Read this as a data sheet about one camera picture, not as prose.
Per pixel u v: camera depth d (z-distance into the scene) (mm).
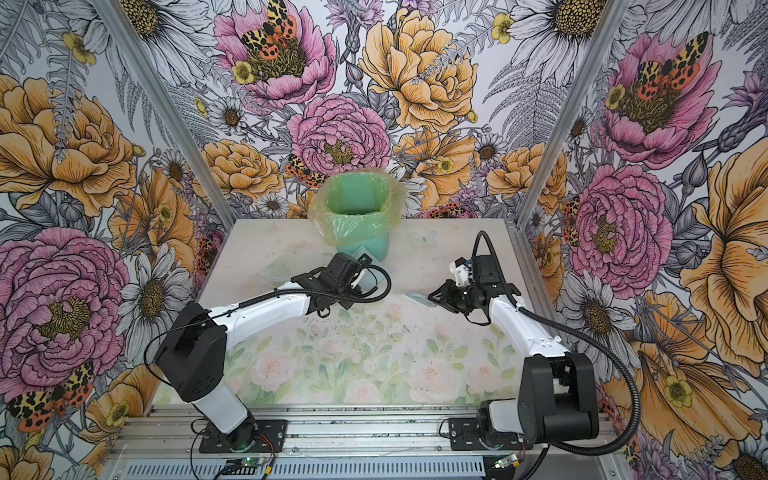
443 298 793
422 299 852
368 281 765
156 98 852
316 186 1147
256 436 729
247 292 1022
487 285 639
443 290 807
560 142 967
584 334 452
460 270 814
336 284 688
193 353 454
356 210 965
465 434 740
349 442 743
